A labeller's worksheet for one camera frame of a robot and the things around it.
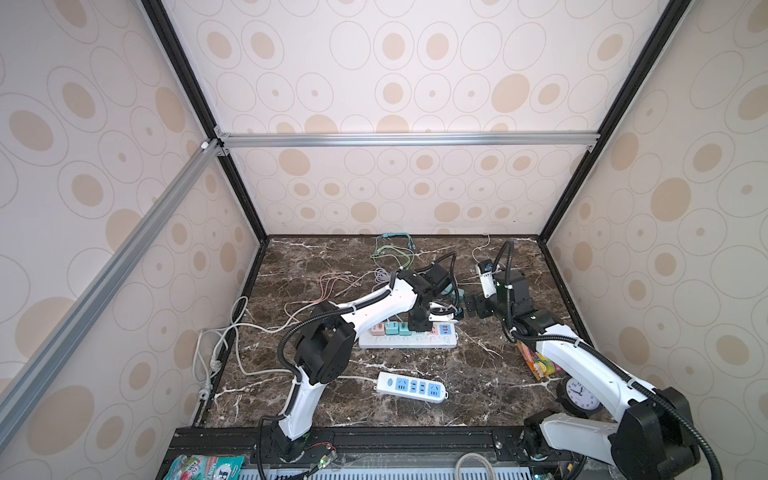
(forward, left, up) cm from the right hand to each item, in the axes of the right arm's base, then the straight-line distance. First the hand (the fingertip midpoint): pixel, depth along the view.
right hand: (483, 288), depth 85 cm
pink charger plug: (-8, +30, -8) cm, 32 cm away
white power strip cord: (+2, +76, -14) cm, 77 cm away
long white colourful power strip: (-8, +12, -13) cm, 19 cm away
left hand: (-5, +15, -7) cm, 17 cm away
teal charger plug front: (-7, +26, -9) cm, 29 cm away
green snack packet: (-41, +72, -12) cm, 84 cm away
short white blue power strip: (-23, +21, -14) cm, 34 cm away
